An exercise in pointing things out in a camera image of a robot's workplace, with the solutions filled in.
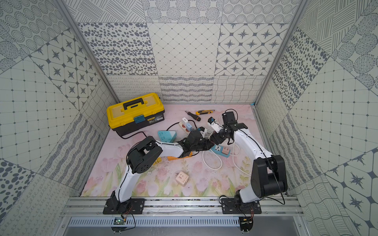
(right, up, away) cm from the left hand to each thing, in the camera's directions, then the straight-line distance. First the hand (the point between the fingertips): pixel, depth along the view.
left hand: (216, 143), depth 92 cm
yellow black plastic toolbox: (-52, +19, +1) cm, 56 cm away
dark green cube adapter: (-6, +6, -1) cm, 9 cm away
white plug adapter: (-21, +15, +9) cm, 27 cm away
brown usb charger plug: (+5, -4, -4) cm, 7 cm away
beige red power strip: (-21, +9, +12) cm, 26 cm away
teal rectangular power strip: (+2, -4, +1) cm, 4 cm away
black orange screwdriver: (-12, +16, +16) cm, 26 cm away
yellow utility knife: (-8, +21, +23) cm, 32 cm away
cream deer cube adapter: (-20, -16, -14) cm, 30 cm away
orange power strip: (-24, -4, -19) cm, 31 cm away
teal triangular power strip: (-32, +4, +4) cm, 32 cm away
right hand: (+1, +5, -3) cm, 6 cm away
